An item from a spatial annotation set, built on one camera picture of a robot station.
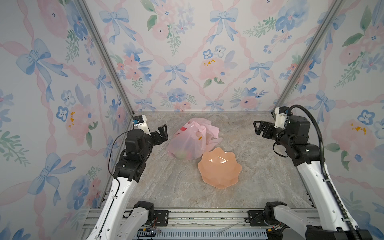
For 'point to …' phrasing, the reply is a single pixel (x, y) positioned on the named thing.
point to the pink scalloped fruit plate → (219, 168)
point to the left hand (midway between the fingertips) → (158, 125)
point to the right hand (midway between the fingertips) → (261, 123)
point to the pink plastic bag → (196, 137)
